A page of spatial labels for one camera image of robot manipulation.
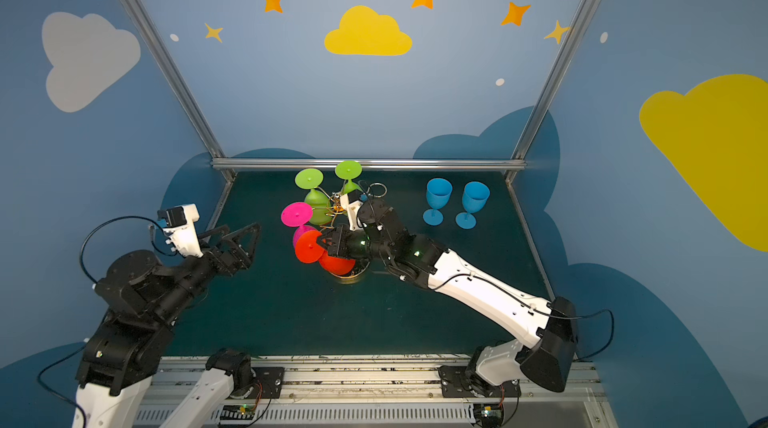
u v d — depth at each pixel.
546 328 0.40
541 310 0.42
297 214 0.72
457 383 0.75
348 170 0.81
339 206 0.62
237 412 0.73
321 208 0.83
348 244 0.58
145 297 0.40
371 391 0.73
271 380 0.75
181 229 0.48
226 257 0.50
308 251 0.65
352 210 0.62
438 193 0.96
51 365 0.37
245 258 0.51
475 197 0.95
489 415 0.73
